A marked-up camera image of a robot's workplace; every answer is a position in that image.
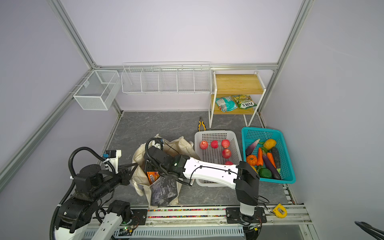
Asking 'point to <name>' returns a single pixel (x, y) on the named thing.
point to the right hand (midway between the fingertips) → (143, 164)
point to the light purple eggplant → (251, 147)
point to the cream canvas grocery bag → (163, 190)
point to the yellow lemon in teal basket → (269, 143)
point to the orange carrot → (271, 158)
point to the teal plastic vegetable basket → (249, 135)
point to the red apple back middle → (214, 144)
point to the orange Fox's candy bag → (152, 176)
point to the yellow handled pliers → (204, 125)
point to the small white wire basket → (97, 92)
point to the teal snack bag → (226, 104)
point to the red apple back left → (204, 145)
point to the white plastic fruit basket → (220, 146)
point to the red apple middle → (226, 153)
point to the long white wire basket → (191, 77)
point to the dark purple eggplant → (275, 172)
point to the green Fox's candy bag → (244, 101)
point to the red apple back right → (225, 143)
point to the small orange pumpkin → (252, 159)
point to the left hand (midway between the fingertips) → (136, 167)
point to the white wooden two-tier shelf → (235, 94)
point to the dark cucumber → (276, 157)
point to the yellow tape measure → (280, 211)
